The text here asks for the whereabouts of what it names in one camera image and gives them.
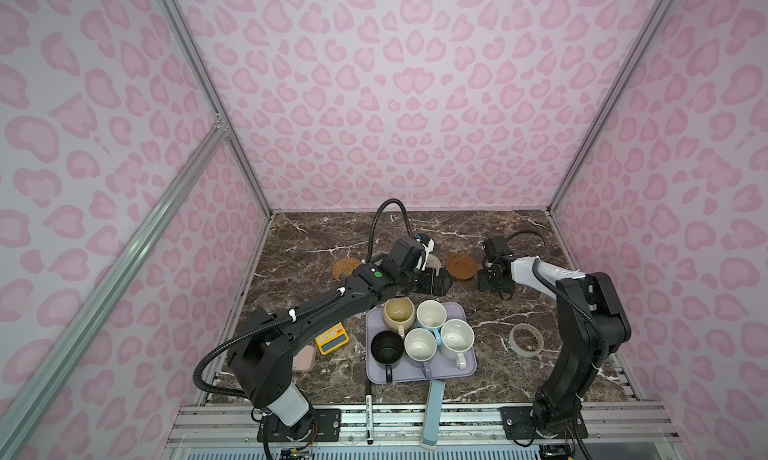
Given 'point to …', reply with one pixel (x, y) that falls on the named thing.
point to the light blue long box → (433, 411)
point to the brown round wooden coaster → (461, 267)
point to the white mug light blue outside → (432, 314)
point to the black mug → (387, 348)
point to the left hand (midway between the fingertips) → (444, 275)
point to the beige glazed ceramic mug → (398, 313)
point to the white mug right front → (457, 337)
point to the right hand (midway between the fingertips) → (492, 282)
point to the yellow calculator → (332, 339)
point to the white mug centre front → (420, 347)
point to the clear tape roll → (526, 339)
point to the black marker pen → (369, 413)
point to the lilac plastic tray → (374, 323)
